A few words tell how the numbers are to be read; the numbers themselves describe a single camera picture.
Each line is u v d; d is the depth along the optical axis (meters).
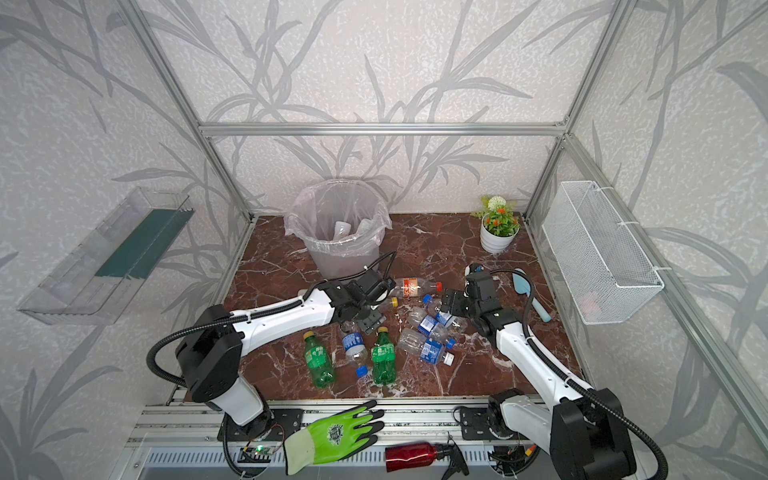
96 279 0.64
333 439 0.71
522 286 0.99
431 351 0.80
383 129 0.96
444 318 0.87
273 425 0.72
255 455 0.72
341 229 1.02
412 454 0.67
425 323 0.86
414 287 0.94
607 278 0.62
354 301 0.63
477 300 0.65
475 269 0.77
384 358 0.82
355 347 0.82
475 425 0.74
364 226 0.96
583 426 0.40
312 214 0.92
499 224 0.97
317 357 0.79
